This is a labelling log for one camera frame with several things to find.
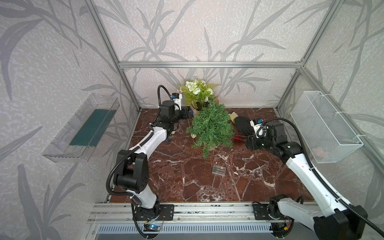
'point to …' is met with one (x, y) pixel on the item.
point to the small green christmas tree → (212, 127)
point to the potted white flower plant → (199, 94)
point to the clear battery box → (219, 170)
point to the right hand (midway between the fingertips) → (248, 136)
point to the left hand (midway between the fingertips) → (190, 107)
